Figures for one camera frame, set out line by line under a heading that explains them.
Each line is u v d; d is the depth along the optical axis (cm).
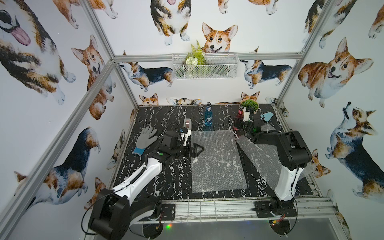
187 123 105
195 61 82
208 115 99
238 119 92
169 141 63
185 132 74
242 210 75
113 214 39
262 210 73
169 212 74
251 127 80
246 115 89
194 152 70
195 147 72
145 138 100
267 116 114
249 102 107
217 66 93
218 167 88
